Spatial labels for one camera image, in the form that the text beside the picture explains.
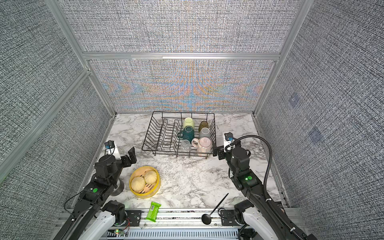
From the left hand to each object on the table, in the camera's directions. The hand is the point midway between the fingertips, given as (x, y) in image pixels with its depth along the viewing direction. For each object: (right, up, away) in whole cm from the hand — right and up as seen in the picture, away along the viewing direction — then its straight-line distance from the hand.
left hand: (125, 149), depth 76 cm
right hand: (+50, +6, 0) cm, 50 cm away
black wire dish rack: (+14, +4, +22) cm, 26 cm away
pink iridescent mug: (+41, +1, +9) cm, 42 cm away
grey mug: (+42, +8, +17) cm, 46 cm away
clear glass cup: (+30, 0, +15) cm, 34 cm away
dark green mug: (+31, +7, +17) cm, 36 cm away
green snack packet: (+14, -31, -1) cm, 34 cm away
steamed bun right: (+11, -15, +5) cm, 20 cm away
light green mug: (+31, +15, +22) cm, 41 cm away
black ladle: (+41, -34, -2) cm, 53 cm away
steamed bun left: (+5, -18, +2) cm, 19 cm away
